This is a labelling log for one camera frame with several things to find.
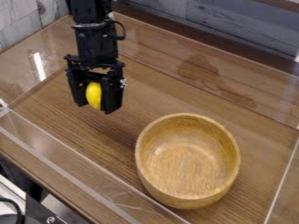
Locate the clear acrylic tray wall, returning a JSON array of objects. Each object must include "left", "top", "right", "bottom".
[{"left": 0, "top": 16, "right": 299, "bottom": 224}]

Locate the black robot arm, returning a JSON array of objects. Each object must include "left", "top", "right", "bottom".
[{"left": 64, "top": 0, "right": 127, "bottom": 114}]

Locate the black metal bracket with bolt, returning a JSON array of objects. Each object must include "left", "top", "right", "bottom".
[{"left": 23, "top": 195, "right": 89, "bottom": 224}]

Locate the black cable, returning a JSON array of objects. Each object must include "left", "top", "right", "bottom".
[{"left": 0, "top": 197, "right": 27, "bottom": 224}]

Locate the brown wooden bowl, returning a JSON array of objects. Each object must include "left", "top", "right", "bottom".
[{"left": 135, "top": 113, "right": 241, "bottom": 210}]

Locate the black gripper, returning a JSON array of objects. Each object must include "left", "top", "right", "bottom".
[{"left": 64, "top": 25, "right": 127, "bottom": 114}]

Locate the yellow lemon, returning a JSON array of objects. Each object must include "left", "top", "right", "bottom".
[{"left": 86, "top": 82, "right": 102, "bottom": 109}]

